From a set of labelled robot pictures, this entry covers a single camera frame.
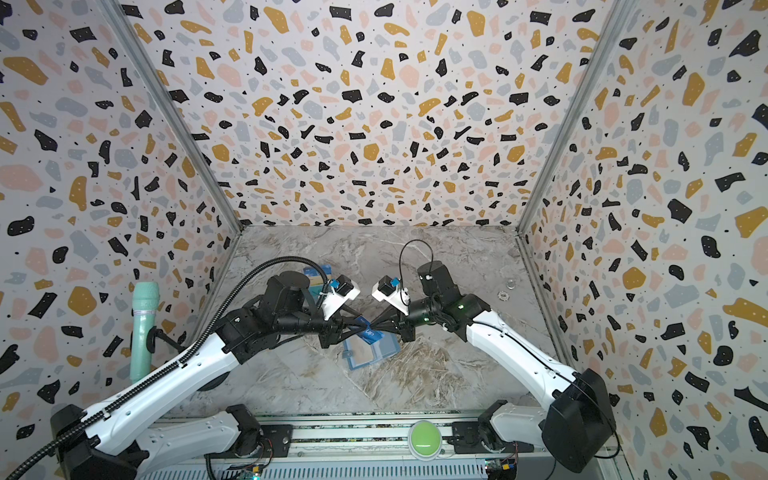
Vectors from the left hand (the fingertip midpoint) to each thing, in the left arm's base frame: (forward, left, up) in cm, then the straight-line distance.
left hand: (368, 321), depth 67 cm
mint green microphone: (+1, +45, +7) cm, 46 cm away
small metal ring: (+24, -42, -27) cm, 55 cm away
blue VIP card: (-1, 0, -5) cm, 5 cm away
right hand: (0, -2, -3) cm, 4 cm away
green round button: (-20, -13, -26) cm, 35 cm away
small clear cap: (+26, -45, -24) cm, 58 cm away
